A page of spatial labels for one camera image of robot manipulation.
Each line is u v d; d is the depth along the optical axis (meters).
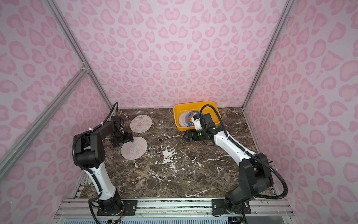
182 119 1.10
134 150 0.95
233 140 0.53
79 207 0.77
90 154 0.53
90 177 0.56
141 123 1.10
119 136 0.84
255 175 0.43
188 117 1.10
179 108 1.16
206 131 0.65
